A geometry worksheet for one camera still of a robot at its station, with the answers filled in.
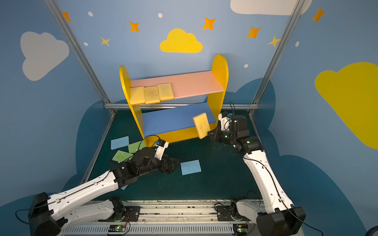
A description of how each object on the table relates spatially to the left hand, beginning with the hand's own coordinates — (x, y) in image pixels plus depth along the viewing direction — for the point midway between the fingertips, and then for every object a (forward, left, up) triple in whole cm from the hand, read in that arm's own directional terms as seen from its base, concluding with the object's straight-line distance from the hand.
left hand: (173, 157), depth 74 cm
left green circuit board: (-29, +27, -20) cm, 44 cm away
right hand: (+10, -18, +11) cm, 23 cm away
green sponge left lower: (+9, +36, -18) cm, 41 cm away
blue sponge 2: (+20, +41, -19) cm, 50 cm away
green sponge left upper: (+17, +30, -18) cm, 39 cm away
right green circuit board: (-28, -33, -21) cm, 49 cm away
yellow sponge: (+11, -14, +13) cm, 22 cm away
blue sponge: (+3, -9, -19) cm, 21 cm away
